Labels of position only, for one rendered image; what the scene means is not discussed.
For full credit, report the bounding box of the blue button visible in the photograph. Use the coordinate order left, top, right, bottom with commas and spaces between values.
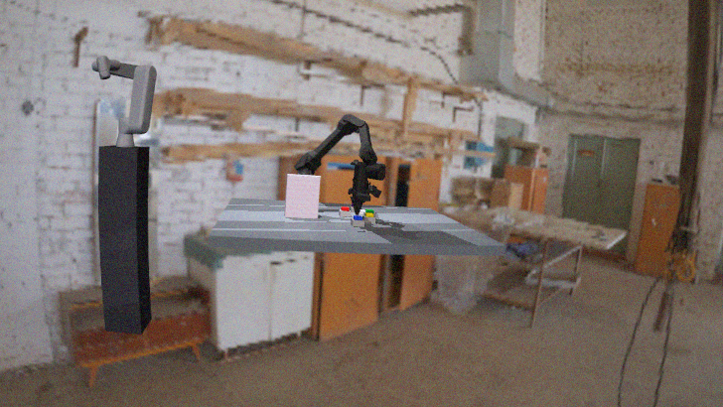
351, 215, 364, 227

